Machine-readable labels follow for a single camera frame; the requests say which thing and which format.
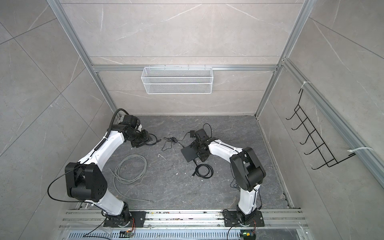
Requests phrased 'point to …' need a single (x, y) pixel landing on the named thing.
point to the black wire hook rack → (330, 159)
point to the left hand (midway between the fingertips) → (149, 137)
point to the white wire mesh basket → (177, 80)
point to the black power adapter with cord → (168, 144)
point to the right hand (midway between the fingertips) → (193, 149)
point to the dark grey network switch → (189, 153)
